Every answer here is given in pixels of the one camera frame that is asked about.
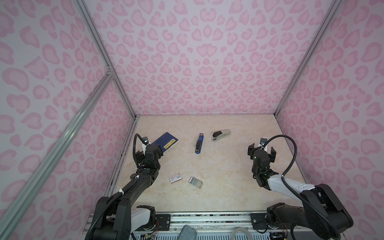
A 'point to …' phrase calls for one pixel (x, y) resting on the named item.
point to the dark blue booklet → (167, 141)
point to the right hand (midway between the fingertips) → (263, 145)
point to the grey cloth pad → (187, 233)
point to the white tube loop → (240, 229)
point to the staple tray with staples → (195, 182)
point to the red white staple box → (175, 177)
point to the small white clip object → (220, 135)
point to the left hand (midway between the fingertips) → (148, 146)
